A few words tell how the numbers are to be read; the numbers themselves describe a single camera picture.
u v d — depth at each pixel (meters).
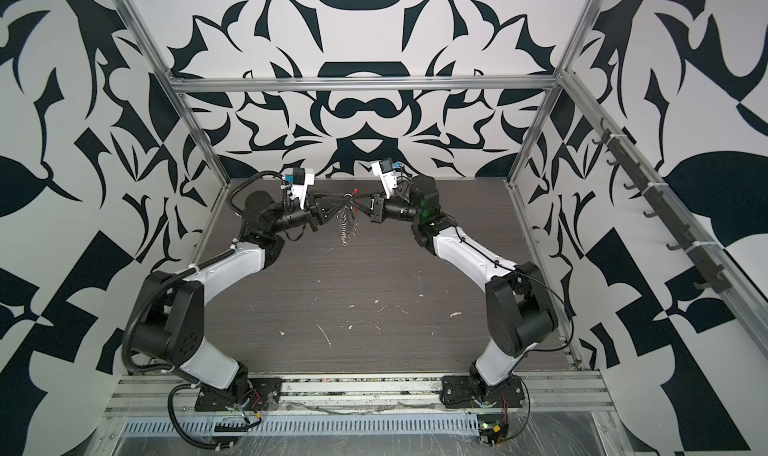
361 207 0.74
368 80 0.90
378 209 0.68
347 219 0.75
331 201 0.73
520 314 0.46
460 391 0.74
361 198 0.74
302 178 0.66
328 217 0.72
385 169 0.70
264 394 0.74
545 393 0.76
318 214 0.70
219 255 0.56
